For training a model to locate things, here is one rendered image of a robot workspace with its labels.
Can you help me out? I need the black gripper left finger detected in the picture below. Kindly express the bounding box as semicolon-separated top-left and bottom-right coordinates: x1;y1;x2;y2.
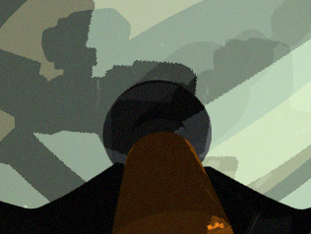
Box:
0;162;124;234

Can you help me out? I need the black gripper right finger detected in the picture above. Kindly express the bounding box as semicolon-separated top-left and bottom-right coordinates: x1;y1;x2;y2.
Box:
204;165;311;234

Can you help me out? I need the orange cylinder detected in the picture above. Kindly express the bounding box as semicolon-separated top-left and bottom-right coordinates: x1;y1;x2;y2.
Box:
111;132;234;234

